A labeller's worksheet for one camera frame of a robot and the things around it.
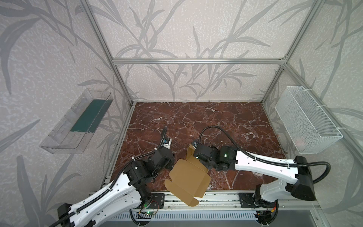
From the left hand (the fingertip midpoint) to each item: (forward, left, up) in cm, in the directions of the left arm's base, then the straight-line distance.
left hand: (173, 155), depth 74 cm
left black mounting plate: (-19, +8, -15) cm, 25 cm away
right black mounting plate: (-18, -40, -15) cm, 46 cm away
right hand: (+1, -17, 0) cm, 17 cm away
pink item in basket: (+5, -66, +6) cm, 66 cm away
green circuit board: (-24, +10, -15) cm, 30 cm away
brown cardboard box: (-7, -9, -15) cm, 19 cm away
